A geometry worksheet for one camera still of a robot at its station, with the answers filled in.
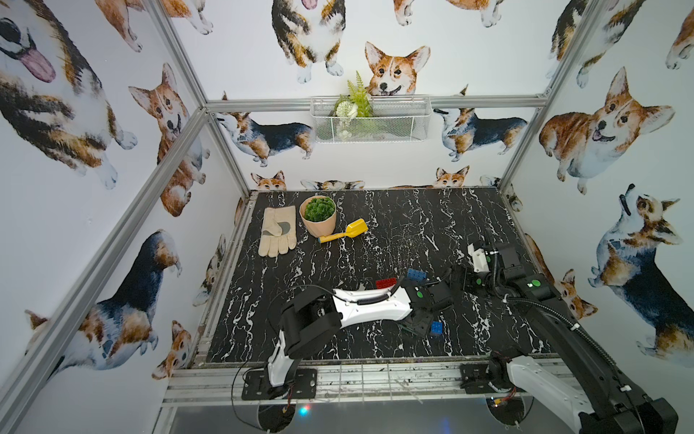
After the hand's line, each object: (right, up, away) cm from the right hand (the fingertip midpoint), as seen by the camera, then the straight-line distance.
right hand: (453, 277), depth 78 cm
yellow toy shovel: (-30, +13, +30) cm, 44 cm away
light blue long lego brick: (-7, -3, +15) cm, 17 cm away
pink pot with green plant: (-43, +18, +23) cm, 51 cm away
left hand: (-9, -14, +3) cm, 17 cm away
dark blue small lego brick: (-3, -16, +4) cm, 17 cm away
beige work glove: (-59, +12, +29) cm, 67 cm away
